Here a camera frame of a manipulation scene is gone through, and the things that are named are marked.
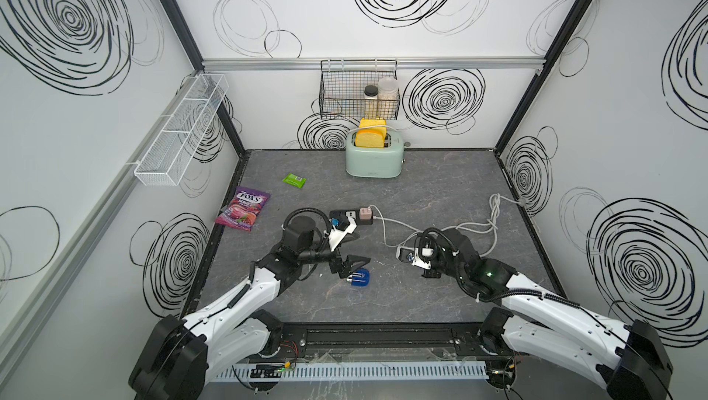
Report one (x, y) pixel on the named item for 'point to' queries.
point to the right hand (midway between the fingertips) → (414, 247)
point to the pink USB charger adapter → (365, 214)
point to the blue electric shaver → (360, 277)
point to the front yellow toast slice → (370, 138)
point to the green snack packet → (294, 180)
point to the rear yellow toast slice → (374, 122)
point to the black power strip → (344, 219)
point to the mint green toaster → (385, 162)
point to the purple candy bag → (243, 208)
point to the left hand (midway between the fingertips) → (360, 248)
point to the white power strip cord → (458, 224)
